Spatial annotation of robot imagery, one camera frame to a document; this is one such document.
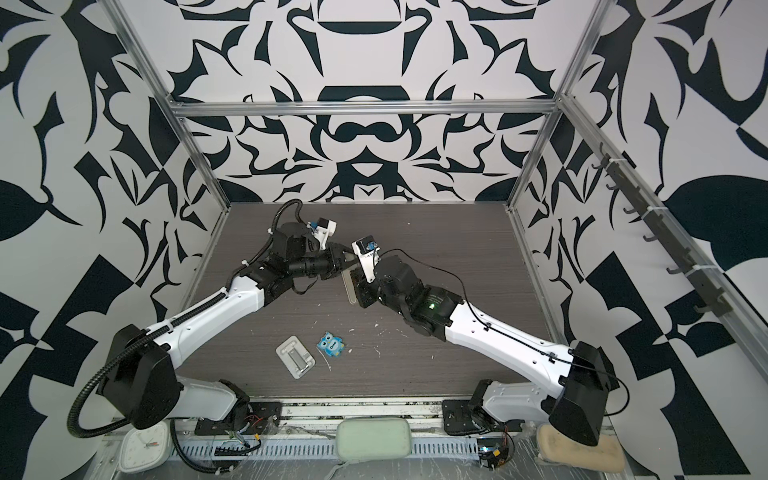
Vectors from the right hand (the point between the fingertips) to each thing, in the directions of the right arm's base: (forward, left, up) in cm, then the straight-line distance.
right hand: (354, 271), depth 71 cm
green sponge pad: (-31, 0, -23) cm, 38 cm away
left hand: (+6, -2, 0) cm, 6 cm away
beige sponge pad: (-34, -55, -23) cm, 69 cm away
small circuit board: (-33, -31, -28) cm, 53 cm away
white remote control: (-2, +1, -3) cm, 4 cm away
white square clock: (-32, +49, -22) cm, 62 cm away
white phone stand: (-12, +17, -24) cm, 32 cm away
